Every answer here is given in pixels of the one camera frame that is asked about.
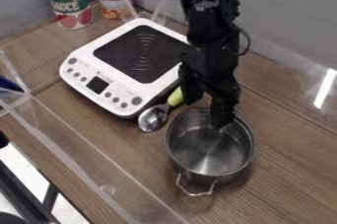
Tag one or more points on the white and black stove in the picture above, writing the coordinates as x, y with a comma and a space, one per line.
126, 68

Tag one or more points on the black table frame leg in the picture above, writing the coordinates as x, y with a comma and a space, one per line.
30, 211

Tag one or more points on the silver steel pot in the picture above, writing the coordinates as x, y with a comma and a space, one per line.
212, 157

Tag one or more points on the spoon with green handle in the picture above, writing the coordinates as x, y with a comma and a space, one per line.
153, 118

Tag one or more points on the clear acrylic barrier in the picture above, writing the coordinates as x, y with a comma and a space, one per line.
102, 190

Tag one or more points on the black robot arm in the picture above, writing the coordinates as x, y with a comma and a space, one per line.
213, 16

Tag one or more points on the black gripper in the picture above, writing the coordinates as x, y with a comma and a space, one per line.
206, 72

